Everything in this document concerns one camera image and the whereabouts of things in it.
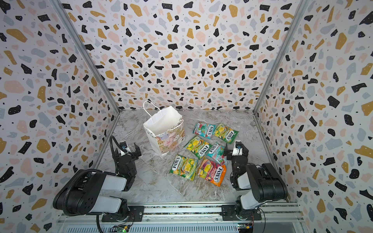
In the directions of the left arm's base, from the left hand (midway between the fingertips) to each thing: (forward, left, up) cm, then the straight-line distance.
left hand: (125, 144), depth 85 cm
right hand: (+1, -65, 0) cm, 65 cm away
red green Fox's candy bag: (+18, -48, -11) cm, 52 cm away
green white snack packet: (0, -55, -11) cm, 56 cm away
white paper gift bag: (+12, -22, 0) cm, 25 cm away
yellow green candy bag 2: (-10, -35, -10) cm, 37 cm away
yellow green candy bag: (+5, -43, -11) cm, 45 cm away
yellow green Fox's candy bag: (+15, -63, -11) cm, 66 cm away
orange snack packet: (-13, -51, -10) cm, 54 cm away
